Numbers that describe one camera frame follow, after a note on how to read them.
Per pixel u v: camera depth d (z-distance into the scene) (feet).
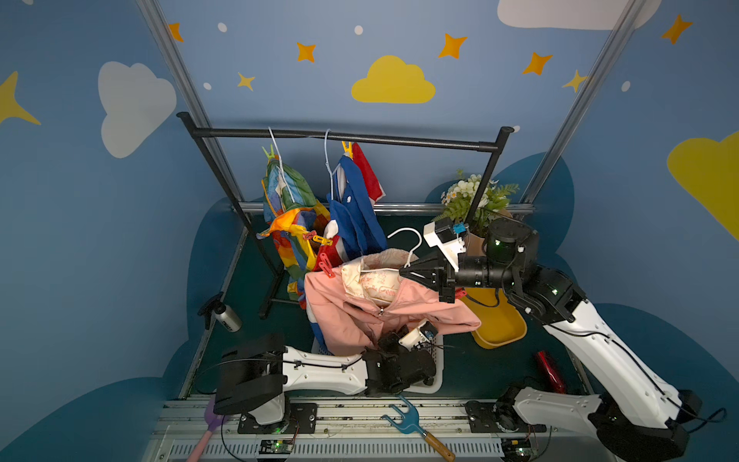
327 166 1.91
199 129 1.88
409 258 1.66
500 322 2.19
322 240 1.90
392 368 1.93
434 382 1.89
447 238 1.47
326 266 1.78
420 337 2.17
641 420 1.27
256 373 1.52
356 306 1.99
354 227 2.19
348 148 2.35
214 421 2.42
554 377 2.56
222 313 2.69
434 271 1.61
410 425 2.39
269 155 2.40
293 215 2.05
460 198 2.90
